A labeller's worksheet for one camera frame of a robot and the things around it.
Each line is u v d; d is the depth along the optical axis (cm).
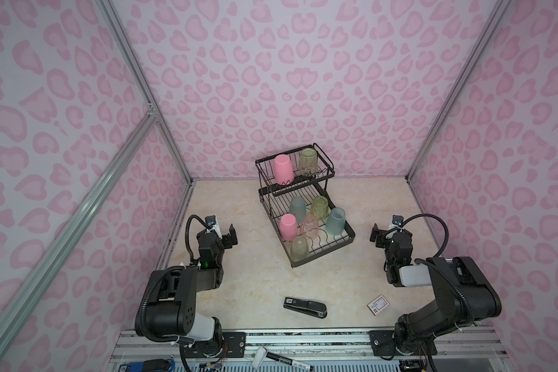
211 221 78
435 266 50
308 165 90
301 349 73
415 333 62
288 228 91
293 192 86
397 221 79
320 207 99
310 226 95
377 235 86
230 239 82
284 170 87
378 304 80
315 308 76
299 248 85
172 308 44
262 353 69
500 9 69
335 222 96
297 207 98
